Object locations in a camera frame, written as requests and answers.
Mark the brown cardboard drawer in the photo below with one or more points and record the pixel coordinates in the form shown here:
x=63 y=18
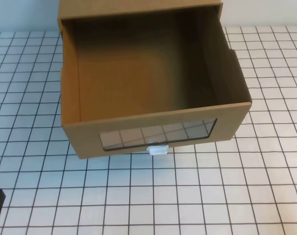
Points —
x=138 y=81

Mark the upper brown shoebox shell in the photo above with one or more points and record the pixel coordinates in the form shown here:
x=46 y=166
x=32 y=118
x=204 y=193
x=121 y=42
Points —
x=75 y=9

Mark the white drawer handle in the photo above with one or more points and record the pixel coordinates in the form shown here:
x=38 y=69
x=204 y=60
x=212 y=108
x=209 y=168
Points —
x=158 y=150

